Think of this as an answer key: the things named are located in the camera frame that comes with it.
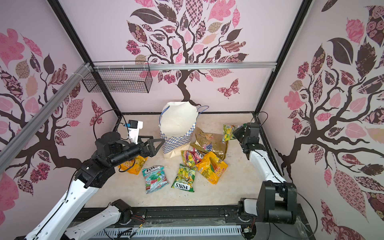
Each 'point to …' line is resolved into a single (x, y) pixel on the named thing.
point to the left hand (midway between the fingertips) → (158, 142)
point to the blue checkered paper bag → (177, 122)
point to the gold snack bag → (207, 142)
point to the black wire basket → (120, 81)
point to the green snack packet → (227, 132)
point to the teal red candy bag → (155, 178)
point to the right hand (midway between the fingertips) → (236, 127)
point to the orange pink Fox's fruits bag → (191, 157)
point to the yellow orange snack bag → (211, 166)
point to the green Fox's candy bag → (185, 179)
